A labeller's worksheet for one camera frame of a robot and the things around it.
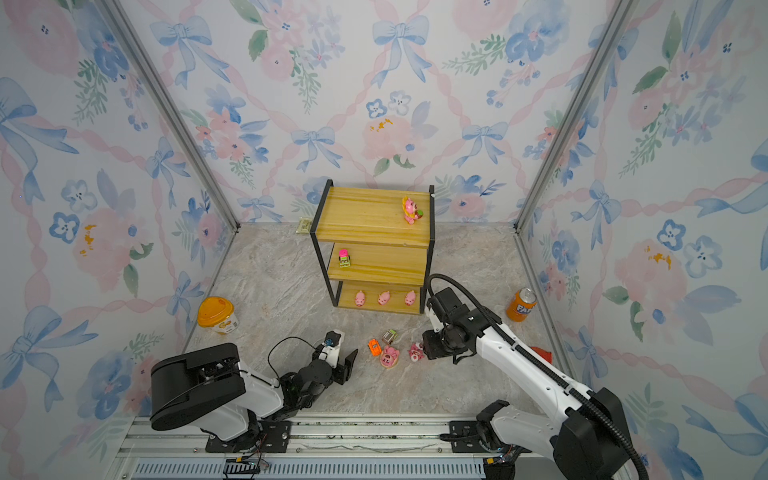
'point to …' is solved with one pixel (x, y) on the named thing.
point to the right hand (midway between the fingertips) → (430, 345)
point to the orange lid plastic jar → (216, 313)
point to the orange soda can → (520, 304)
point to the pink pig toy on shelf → (410, 298)
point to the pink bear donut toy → (389, 356)
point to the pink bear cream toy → (415, 351)
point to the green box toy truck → (389, 336)
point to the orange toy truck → (375, 347)
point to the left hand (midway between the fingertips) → (350, 347)
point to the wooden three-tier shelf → (376, 246)
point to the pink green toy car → (344, 258)
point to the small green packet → (304, 225)
